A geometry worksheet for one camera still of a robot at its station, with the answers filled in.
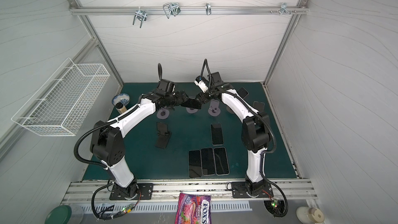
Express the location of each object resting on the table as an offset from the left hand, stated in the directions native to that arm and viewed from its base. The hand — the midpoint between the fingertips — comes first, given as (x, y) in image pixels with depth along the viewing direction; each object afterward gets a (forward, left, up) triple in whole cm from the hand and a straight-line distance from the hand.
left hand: (187, 97), depth 89 cm
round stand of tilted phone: (+5, -28, -19) cm, 34 cm away
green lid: (-55, +44, -7) cm, 71 cm away
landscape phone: (-8, -4, +4) cm, 10 cm away
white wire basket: (-18, +54, +14) cm, 59 cm away
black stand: (-18, +14, -16) cm, 28 cm away
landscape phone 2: (-31, -6, -19) cm, 37 cm away
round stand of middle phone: (+3, -1, -18) cm, 19 cm away
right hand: (+5, -9, 0) cm, 10 cm away
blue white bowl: (+10, +48, -15) cm, 51 cm away
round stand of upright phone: (+2, -17, -15) cm, 23 cm away
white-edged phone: (-33, -20, -17) cm, 42 cm away
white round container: (-53, -54, -11) cm, 76 cm away
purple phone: (-31, -13, -18) cm, 38 cm away
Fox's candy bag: (-52, -6, -16) cm, 54 cm away
